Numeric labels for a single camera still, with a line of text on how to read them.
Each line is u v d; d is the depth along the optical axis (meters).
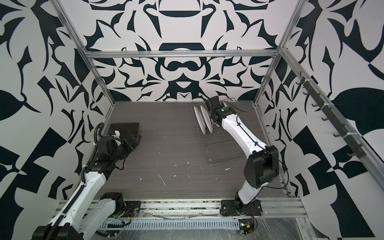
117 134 0.75
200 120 0.91
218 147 0.96
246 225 0.71
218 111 0.60
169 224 0.71
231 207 0.74
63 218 0.41
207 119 0.93
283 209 0.76
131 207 0.74
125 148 0.71
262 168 0.45
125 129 1.02
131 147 0.71
